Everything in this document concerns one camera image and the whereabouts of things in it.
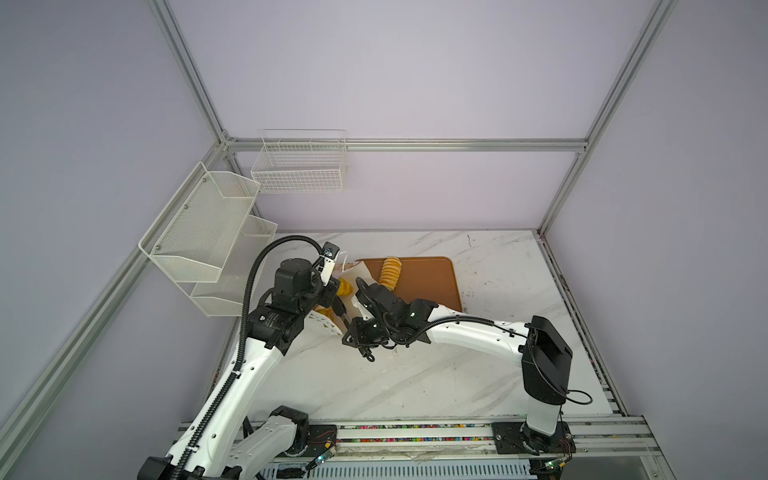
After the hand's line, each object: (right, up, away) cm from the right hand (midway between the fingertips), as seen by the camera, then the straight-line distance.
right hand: (341, 343), depth 74 cm
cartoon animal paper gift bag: (-5, +5, 0) cm, 7 cm away
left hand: (-4, +18, 0) cm, 18 cm away
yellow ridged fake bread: (+12, +16, +30) cm, 36 cm away
